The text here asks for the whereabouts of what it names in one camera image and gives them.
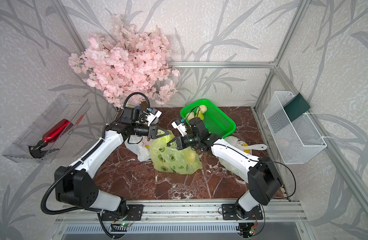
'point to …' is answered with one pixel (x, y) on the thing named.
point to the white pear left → (190, 115)
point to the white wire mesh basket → (294, 141)
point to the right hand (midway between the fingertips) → (167, 144)
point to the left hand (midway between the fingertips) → (166, 133)
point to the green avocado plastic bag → (171, 159)
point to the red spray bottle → (36, 151)
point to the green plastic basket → (216, 121)
